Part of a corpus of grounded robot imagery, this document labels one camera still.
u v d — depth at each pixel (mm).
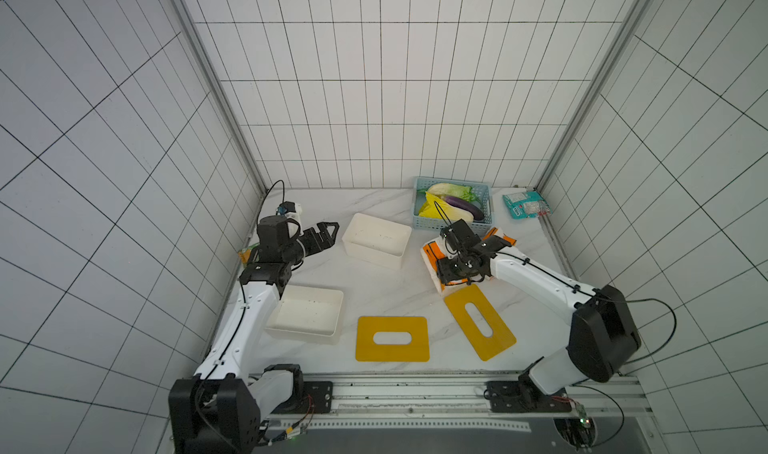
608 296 445
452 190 1102
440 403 727
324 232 711
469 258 619
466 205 1082
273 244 589
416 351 814
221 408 383
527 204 1104
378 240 1035
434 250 832
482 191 1138
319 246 697
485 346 814
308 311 881
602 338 432
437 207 1041
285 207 697
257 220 589
